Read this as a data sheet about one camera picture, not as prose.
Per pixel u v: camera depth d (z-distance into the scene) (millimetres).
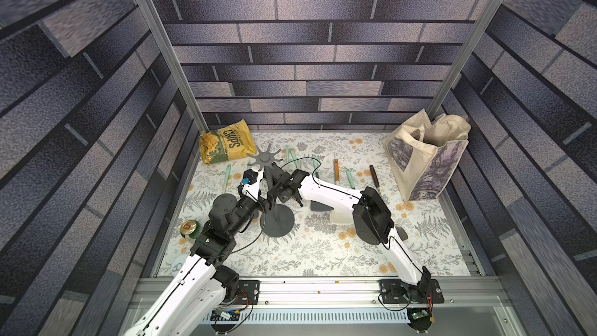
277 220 891
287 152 1088
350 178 1027
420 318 726
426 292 634
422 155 807
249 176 571
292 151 1110
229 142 1061
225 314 710
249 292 741
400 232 857
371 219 553
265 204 623
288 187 661
